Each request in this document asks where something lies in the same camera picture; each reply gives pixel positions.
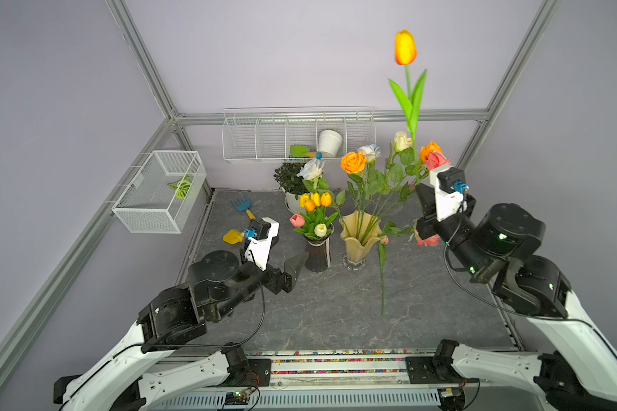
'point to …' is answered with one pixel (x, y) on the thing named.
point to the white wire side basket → (162, 196)
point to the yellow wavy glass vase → (361, 231)
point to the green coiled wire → (182, 187)
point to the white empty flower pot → (329, 142)
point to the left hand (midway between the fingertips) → (293, 249)
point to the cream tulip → (320, 229)
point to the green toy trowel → (300, 151)
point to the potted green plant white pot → (291, 185)
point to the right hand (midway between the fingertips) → (421, 186)
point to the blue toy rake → (243, 205)
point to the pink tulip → (297, 220)
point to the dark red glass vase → (316, 256)
